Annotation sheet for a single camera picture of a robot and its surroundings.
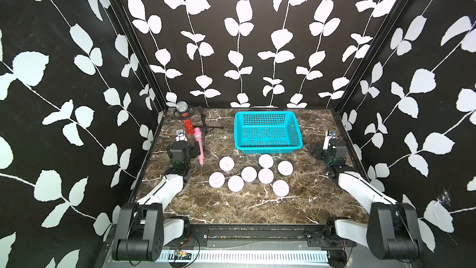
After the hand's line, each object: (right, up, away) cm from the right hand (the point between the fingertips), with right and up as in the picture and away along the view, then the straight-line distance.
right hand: (321, 140), depth 90 cm
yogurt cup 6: (-28, -16, -4) cm, 33 cm away
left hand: (-67, +1, -2) cm, 67 cm away
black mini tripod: (-60, +6, +14) cm, 62 cm away
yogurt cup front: (-42, -19, -8) cm, 47 cm away
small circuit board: (-62, -43, -19) cm, 78 cm away
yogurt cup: (-47, -11, -1) cm, 48 cm away
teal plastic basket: (-24, +3, +20) cm, 32 cm away
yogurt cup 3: (-18, -13, -2) cm, 23 cm away
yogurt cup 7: (-22, -21, -8) cm, 31 cm away
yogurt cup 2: (-27, -10, +1) cm, 29 cm away
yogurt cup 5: (-36, -16, -3) cm, 39 cm away
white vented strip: (-37, -43, -19) cm, 60 cm away
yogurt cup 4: (-51, -18, -6) cm, 54 cm away
